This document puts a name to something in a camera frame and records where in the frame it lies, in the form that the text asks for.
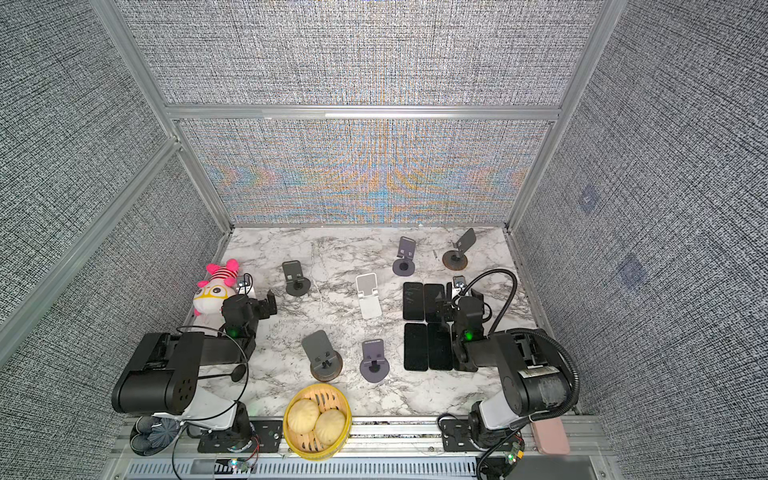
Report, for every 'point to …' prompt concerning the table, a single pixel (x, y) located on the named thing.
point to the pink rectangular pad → (551, 437)
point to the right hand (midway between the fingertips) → (459, 290)
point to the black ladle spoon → (237, 374)
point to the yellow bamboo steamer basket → (306, 446)
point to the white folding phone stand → (368, 293)
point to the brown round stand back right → (456, 259)
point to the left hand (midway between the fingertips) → (254, 293)
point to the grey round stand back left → (297, 284)
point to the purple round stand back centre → (405, 266)
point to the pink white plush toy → (210, 295)
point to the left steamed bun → (303, 416)
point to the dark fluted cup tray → (153, 435)
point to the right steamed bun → (330, 427)
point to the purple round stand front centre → (375, 368)
